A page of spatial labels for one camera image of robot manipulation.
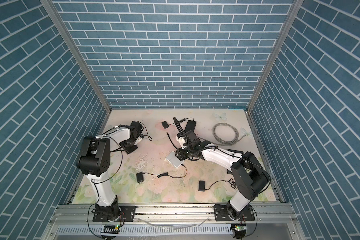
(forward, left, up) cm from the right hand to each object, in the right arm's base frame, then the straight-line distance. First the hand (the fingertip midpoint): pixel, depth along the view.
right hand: (177, 152), depth 88 cm
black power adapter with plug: (-16, -16, -8) cm, 23 cm away
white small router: (-2, +2, -7) cm, 7 cm away
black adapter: (-14, +20, -6) cm, 25 cm away
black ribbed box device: (+26, -6, -6) cm, 27 cm away
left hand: (+3, +35, -5) cm, 35 cm away
